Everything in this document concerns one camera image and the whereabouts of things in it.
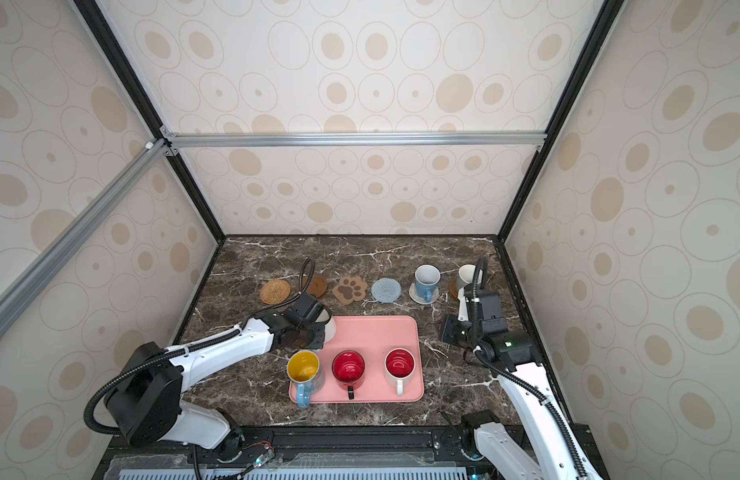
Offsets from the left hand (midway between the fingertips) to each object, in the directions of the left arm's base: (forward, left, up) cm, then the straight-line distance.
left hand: (329, 335), depth 86 cm
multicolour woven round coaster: (+16, -27, -7) cm, 32 cm away
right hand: (-2, -31, +11) cm, 33 cm away
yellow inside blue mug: (-9, +7, -3) cm, 11 cm away
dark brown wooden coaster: (+22, +7, -7) cm, 24 cm away
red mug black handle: (-8, -6, -6) cm, 11 cm away
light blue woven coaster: (+20, -17, -7) cm, 27 cm away
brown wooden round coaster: (+20, -40, -6) cm, 45 cm away
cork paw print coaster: (+20, -4, -7) cm, 22 cm away
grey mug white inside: (+20, -43, +1) cm, 48 cm away
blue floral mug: (+20, -30, 0) cm, 36 cm away
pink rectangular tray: (+2, -13, -7) cm, 14 cm away
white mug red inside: (-7, -20, -6) cm, 22 cm away
